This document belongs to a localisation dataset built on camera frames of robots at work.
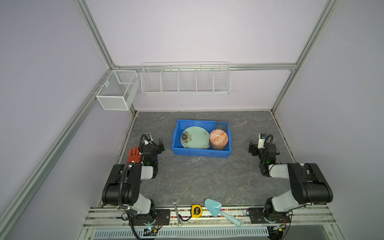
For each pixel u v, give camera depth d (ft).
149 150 2.34
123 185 1.40
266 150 2.33
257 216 2.42
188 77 3.17
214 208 2.52
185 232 5.16
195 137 3.26
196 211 2.42
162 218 2.40
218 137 3.09
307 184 1.50
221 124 3.25
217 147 2.97
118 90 3.32
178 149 3.10
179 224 2.37
